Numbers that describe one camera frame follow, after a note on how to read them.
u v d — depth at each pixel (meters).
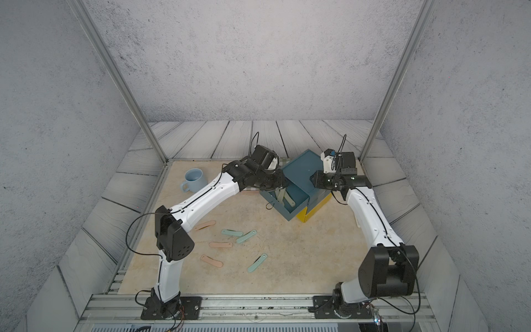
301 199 0.81
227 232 0.93
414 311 0.40
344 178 0.58
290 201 0.84
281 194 0.85
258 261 0.84
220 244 0.89
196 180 1.03
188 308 0.73
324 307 0.71
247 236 0.91
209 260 0.85
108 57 0.81
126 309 0.75
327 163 0.75
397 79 0.87
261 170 0.67
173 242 0.54
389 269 0.41
